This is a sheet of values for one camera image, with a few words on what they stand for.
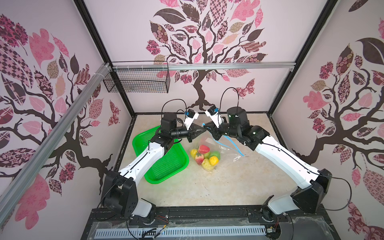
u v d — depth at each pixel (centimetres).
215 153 83
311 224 72
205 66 95
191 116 64
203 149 87
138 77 95
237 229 78
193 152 88
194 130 67
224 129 60
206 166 83
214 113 59
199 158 85
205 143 87
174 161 93
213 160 79
